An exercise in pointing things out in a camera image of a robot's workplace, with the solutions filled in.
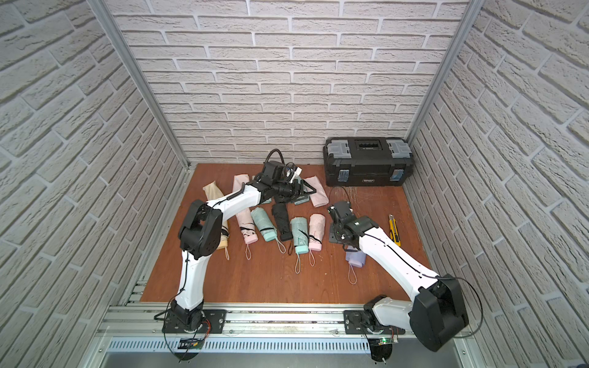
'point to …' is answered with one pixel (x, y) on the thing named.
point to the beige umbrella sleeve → (212, 192)
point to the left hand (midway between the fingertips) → (317, 192)
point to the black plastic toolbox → (367, 161)
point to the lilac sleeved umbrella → (355, 257)
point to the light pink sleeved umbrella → (238, 180)
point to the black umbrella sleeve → (300, 200)
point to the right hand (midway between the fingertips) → (341, 234)
